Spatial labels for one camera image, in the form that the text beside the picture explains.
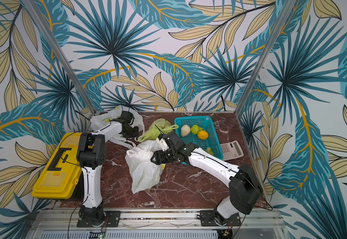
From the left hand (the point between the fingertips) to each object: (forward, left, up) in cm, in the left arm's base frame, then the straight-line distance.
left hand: (136, 134), depth 104 cm
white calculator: (-11, -64, 0) cm, 65 cm away
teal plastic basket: (+7, -48, +6) cm, 49 cm away
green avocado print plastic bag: (0, -17, +9) cm, 20 cm away
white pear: (+1, -34, +4) cm, 34 cm away
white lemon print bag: (-31, -11, +8) cm, 34 cm away
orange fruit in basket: (-1, -46, +3) cm, 46 cm away
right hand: (-25, -17, +13) cm, 33 cm away
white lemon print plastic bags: (+10, +24, +4) cm, 26 cm away
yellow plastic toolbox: (-35, +27, +15) cm, 46 cm away
